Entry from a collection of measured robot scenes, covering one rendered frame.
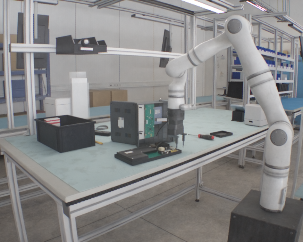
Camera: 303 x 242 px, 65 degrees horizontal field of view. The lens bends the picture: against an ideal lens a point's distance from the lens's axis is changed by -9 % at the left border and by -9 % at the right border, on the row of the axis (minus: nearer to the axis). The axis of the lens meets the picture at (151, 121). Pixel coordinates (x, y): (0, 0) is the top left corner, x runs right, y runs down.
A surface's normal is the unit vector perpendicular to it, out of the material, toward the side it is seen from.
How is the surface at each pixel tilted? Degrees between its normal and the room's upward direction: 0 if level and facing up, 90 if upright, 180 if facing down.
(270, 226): 90
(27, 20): 90
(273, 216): 0
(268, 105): 120
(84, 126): 90
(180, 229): 0
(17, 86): 90
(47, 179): 0
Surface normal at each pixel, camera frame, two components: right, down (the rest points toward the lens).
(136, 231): 0.00, -0.98
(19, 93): 0.70, 0.12
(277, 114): -0.43, 0.40
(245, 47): -0.52, 0.18
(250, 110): -0.75, 0.11
